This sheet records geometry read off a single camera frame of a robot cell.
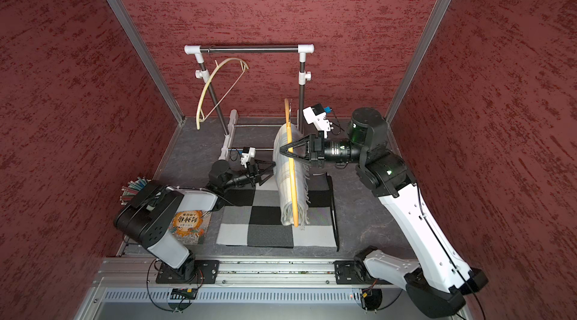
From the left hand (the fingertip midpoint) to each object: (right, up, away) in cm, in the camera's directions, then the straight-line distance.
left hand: (275, 171), depth 80 cm
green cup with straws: (-52, -6, -2) cm, 52 cm away
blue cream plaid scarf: (+4, +3, -21) cm, 21 cm away
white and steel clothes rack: (-25, +8, +25) cm, 36 cm away
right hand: (+4, +7, -31) cm, 32 cm away
